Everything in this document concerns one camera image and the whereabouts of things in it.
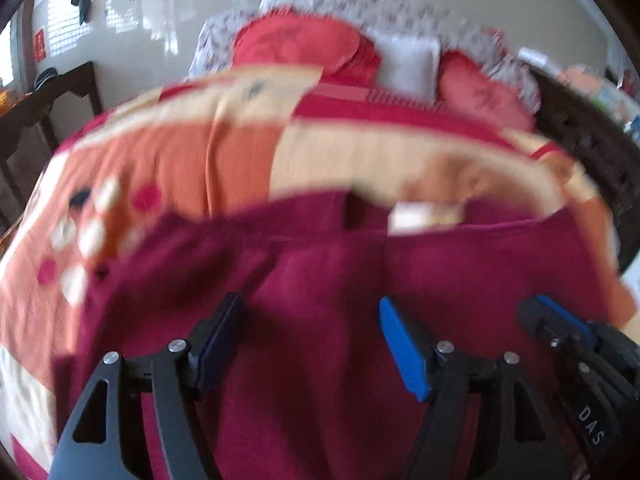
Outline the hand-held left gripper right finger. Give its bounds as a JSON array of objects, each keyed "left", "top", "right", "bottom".
[{"left": 378, "top": 296, "right": 572, "bottom": 480}]

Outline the orange box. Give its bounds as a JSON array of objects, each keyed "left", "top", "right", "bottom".
[{"left": 560, "top": 65, "right": 601, "bottom": 92}]

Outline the printed orange red blanket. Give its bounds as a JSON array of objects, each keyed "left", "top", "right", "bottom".
[{"left": 0, "top": 65, "right": 636, "bottom": 480}]

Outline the floral quilt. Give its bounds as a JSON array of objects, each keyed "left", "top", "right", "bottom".
[{"left": 190, "top": 0, "right": 543, "bottom": 111}]

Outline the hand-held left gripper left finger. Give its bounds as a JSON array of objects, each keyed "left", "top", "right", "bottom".
[{"left": 50, "top": 291, "right": 247, "bottom": 480}]

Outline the dark red sweater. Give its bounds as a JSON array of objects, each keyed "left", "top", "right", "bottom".
[{"left": 52, "top": 187, "right": 626, "bottom": 480}]

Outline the dark wooden table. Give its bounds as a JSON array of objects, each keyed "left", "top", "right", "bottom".
[{"left": 0, "top": 61, "right": 103, "bottom": 231}]

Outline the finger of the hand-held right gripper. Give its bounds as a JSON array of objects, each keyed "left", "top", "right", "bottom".
[
  {"left": 537, "top": 295, "right": 602, "bottom": 347},
  {"left": 516, "top": 299, "right": 592, "bottom": 387}
]

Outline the white pillow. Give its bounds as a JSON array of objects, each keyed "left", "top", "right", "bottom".
[{"left": 370, "top": 30, "right": 442, "bottom": 101}]

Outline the red heart pillow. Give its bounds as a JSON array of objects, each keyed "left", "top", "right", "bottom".
[
  {"left": 437, "top": 50, "right": 538, "bottom": 131},
  {"left": 232, "top": 7, "right": 383, "bottom": 86}
]

